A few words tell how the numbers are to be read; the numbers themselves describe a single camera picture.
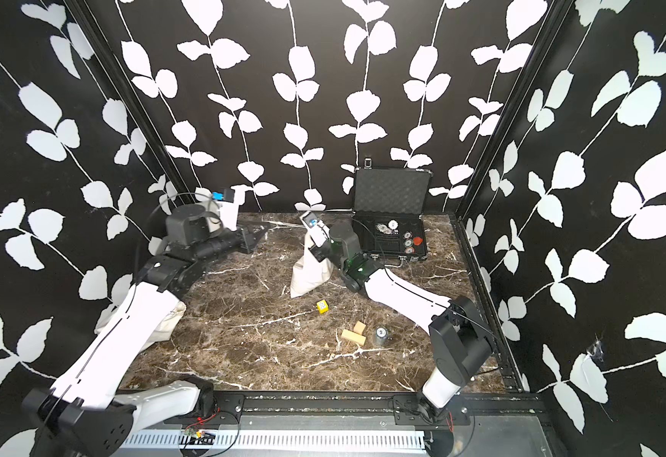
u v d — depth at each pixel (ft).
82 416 1.18
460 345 1.47
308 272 2.96
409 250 3.51
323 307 2.97
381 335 2.67
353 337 2.83
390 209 3.76
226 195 1.91
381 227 3.76
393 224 3.76
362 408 2.48
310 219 2.20
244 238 1.95
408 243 3.56
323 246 2.35
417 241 3.64
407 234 3.64
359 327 2.86
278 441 2.30
